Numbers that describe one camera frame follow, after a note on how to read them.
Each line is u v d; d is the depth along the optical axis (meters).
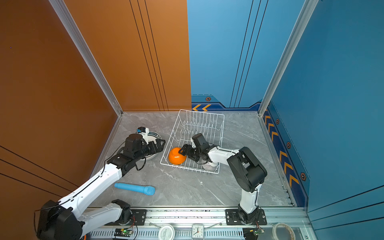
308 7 0.70
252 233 0.70
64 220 0.38
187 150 0.81
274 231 0.68
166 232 0.65
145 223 0.73
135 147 0.63
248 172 0.48
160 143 0.74
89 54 0.87
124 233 0.70
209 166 0.84
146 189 0.79
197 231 0.68
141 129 0.71
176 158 0.89
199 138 0.74
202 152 0.73
